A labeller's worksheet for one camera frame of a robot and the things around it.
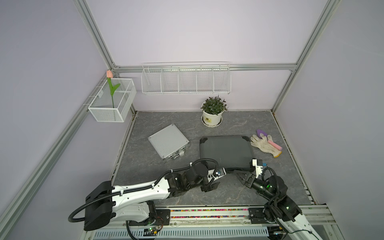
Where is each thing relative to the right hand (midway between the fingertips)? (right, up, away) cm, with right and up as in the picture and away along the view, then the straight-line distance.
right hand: (235, 172), depth 75 cm
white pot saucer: (-9, +23, +35) cm, 43 cm away
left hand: (-10, 0, -2) cm, 10 cm away
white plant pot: (-9, +28, +30) cm, 42 cm away
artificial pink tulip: (-68, +46, +11) cm, 83 cm away
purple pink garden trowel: (+26, +19, +34) cm, 47 cm away
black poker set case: (+3, +8, +15) cm, 17 cm away
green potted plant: (-8, +37, +24) cm, 45 cm away
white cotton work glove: (+24, +12, +25) cm, 37 cm away
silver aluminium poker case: (-38, +13, +23) cm, 46 cm away
